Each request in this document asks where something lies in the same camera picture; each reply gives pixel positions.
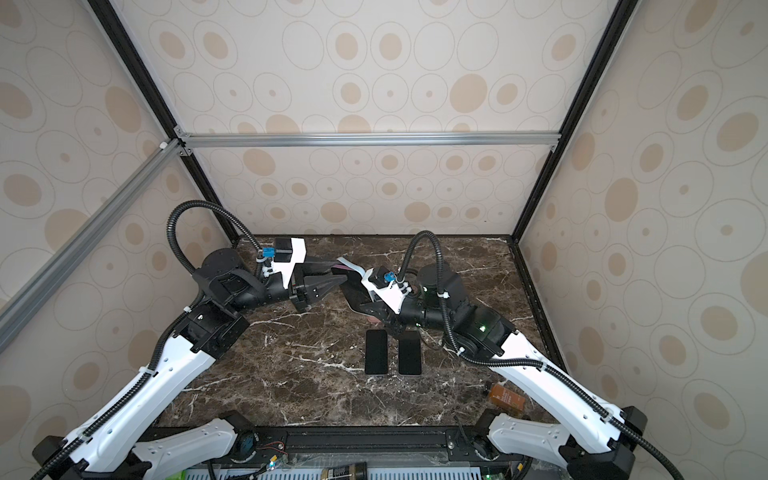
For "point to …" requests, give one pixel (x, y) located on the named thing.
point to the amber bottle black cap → (506, 396)
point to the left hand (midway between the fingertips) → (348, 277)
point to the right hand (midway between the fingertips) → (366, 303)
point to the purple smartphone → (410, 353)
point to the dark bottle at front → (350, 471)
